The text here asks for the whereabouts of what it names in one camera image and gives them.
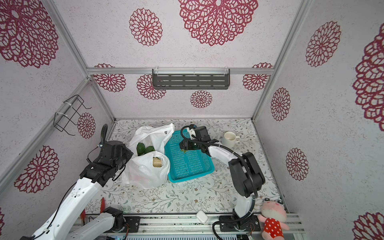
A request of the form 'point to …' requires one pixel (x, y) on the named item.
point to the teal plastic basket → (185, 165)
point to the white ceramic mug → (229, 139)
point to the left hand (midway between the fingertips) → (130, 152)
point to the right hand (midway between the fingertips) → (182, 141)
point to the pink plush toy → (273, 214)
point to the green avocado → (140, 148)
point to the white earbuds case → (202, 217)
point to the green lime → (149, 149)
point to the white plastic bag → (139, 171)
